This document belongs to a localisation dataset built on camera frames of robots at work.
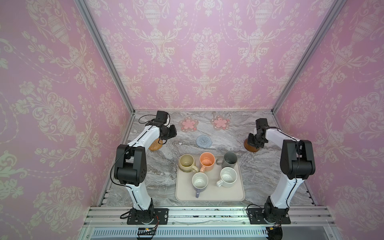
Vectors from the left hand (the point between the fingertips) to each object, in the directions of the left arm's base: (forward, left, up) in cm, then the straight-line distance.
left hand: (176, 133), depth 94 cm
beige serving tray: (-31, -36, -13) cm, 49 cm away
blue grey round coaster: (+1, -18, -10) cm, 21 cm away
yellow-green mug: (-15, -7, -9) cm, 19 cm away
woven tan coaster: (-4, +15, -10) cm, 18 cm away
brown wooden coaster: (-4, -48, -9) cm, 49 cm away
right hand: (-1, -49, -7) cm, 50 cm away
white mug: (-24, -32, -8) cm, 40 cm away
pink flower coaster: (+16, -7, -11) cm, 21 cm away
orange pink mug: (-14, -20, -9) cm, 26 cm away
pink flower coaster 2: (+18, -31, -10) cm, 37 cm away
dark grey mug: (-15, -33, -5) cm, 37 cm away
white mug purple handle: (-26, -16, -10) cm, 32 cm away
